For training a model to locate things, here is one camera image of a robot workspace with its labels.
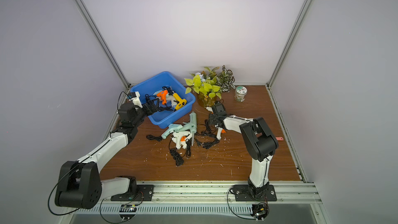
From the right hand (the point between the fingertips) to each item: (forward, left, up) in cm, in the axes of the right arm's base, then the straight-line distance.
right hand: (214, 114), depth 99 cm
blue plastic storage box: (+24, +38, +7) cm, 45 cm away
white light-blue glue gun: (+13, +31, +2) cm, 34 cm away
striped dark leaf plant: (+13, -7, +19) cm, 24 cm away
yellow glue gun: (+10, +22, +1) cm, 25 cm away
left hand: (-4, +33, +19) cm, 39 cm away
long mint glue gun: (-10, +14, +2) cm, 17 cm away
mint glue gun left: (-11, +23, +2) cm, 26 cm away
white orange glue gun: (-18, +20, +1) cm, 27 cm away
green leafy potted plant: (+9, +7, +19) cm, 22 cm away
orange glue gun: (+14, +36, +4) cm, 39 cm away
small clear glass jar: (+16, -19, +4) cm, 25 cm away
